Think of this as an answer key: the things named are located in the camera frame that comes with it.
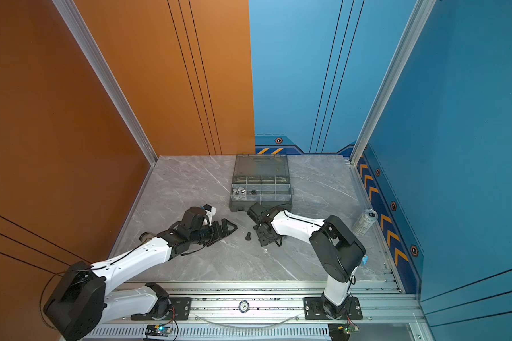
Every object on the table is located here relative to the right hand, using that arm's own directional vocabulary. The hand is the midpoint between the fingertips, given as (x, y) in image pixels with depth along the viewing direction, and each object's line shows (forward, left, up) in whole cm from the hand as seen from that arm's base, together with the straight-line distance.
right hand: (267, 237), depth 90 cm
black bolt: (0, +8, 0) cm, 8 cm away
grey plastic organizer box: (+29, +3, +5) cm, 30 cm away
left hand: (-1, +14, +9) cm, 17 cm away
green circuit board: (-32, +37, -1) cm, 49 cm away
